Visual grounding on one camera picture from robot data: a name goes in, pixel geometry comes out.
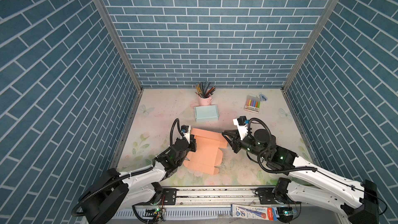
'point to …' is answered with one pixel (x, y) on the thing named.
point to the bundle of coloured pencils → (203, 90)
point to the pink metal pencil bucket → (205, 101)
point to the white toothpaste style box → (256, 212)
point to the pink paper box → (208, 155)
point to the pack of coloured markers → (252, 103)
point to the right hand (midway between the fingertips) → (221, 131)
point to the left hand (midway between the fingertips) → (195, 134)
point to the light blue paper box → (206, 113)
